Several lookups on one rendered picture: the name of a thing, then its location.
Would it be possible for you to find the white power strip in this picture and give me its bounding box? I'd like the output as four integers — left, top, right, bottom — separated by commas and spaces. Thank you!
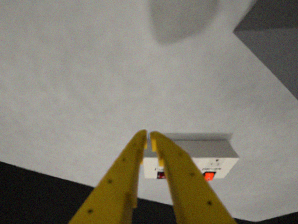
143, 140, 240, 180

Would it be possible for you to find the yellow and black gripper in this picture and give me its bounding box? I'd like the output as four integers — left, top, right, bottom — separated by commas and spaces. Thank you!
68, 129, 237, 224

